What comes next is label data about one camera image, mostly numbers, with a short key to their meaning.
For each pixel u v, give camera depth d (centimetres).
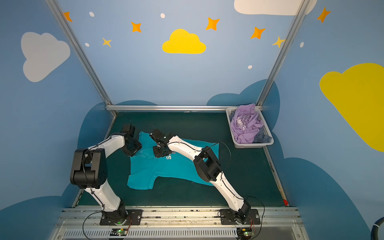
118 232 71
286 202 84
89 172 49
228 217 75
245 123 100
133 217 75
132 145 83
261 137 101
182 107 107
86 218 76
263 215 72
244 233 71
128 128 80
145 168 92
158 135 76
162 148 72
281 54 86
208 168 59
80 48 84
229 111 112
